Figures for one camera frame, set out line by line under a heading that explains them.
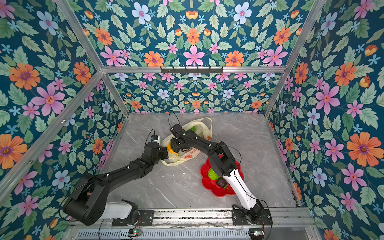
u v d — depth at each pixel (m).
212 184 0.84
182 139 0.74
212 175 0.82
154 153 0.70
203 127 0.99
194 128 1.04
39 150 0.58
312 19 0.72
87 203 0.42
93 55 0.86
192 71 0.94
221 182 0.80
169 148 0.90
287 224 0.73
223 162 0.61
